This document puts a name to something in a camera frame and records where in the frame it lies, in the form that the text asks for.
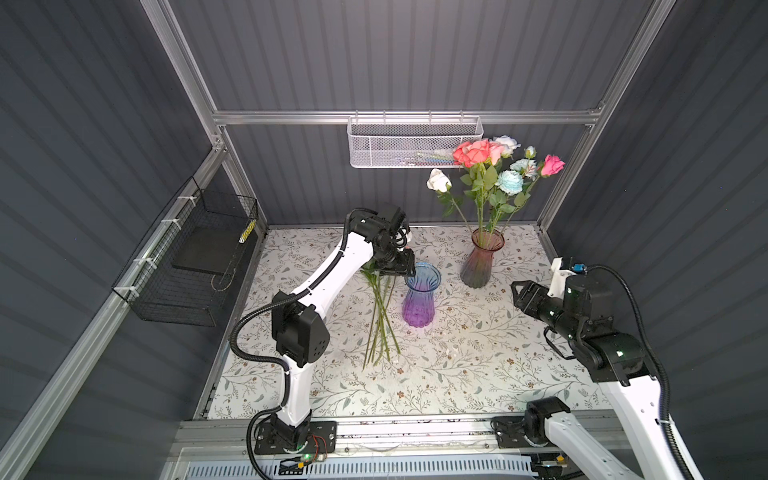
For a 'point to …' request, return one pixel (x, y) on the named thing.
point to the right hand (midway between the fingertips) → (525, 290)
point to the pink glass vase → (477, 266)
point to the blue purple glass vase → (418, 303)
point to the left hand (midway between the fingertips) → (410, 272)
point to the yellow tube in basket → (246, 233)
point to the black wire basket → (181, 274)
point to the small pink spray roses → (380, 328)
